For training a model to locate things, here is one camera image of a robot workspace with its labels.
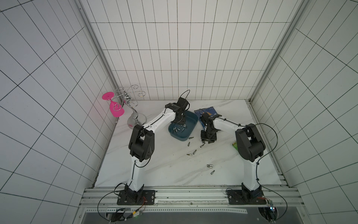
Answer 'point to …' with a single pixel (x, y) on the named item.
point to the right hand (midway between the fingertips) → (200, 142)
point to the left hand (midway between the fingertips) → (178, 123)
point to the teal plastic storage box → (182, 132)
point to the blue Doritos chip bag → (210, 110)
